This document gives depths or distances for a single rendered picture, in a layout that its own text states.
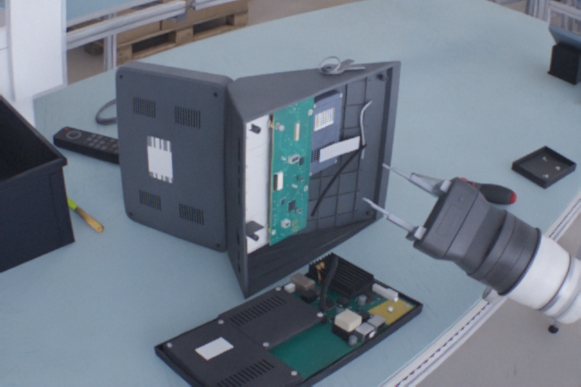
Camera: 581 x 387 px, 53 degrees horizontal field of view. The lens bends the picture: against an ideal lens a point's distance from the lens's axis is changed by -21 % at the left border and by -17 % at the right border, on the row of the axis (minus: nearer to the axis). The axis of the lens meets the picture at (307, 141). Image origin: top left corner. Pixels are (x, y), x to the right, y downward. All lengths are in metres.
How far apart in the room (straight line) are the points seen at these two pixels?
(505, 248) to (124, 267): 0.43
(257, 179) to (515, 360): 1.59
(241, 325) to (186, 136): 0.22
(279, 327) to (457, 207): 0.20
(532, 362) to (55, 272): 1.70
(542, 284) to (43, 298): 0.54
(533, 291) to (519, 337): 1.61
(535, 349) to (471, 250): 1.61
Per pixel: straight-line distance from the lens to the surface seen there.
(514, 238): 0.64
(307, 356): 0.65
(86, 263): 0.79
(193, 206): 0.78
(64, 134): 1.07
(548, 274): 0.65
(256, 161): 0.69
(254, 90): 0.68
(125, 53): 4.34
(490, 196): 0.94
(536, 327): 2.32
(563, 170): 1.09
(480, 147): 1.11
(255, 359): 0.62
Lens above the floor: 1.47
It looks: 26 degrees down
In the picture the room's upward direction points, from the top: 3 degrees clockwise
